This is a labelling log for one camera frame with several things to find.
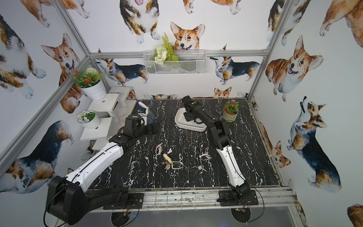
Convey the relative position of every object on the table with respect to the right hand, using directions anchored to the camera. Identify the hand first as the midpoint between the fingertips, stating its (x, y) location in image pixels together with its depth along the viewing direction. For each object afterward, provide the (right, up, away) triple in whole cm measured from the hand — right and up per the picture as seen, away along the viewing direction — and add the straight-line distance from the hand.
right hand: (189, 115), depth 105 cm
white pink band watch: (+9, -25, -16) cm, 30 cm away
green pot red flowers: (+29, +3, -5) cm, 30 cm away
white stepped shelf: (-47, +6, -16) cm, 50 cm away
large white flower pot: (-56, +20, -23) cm, 64 cm away
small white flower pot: (-56, -2, -25) cm, 62 cm away
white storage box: (+5, -7, -1) cm, 9 cm away
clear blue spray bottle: (-22, +1, -29) cm, 36 cm away
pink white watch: (-19, -22, -13) cm, 32 cm away
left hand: (-21, -2, -22) cm, 30 cm away
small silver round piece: (+7, -31, -19) cm, 37 cm away
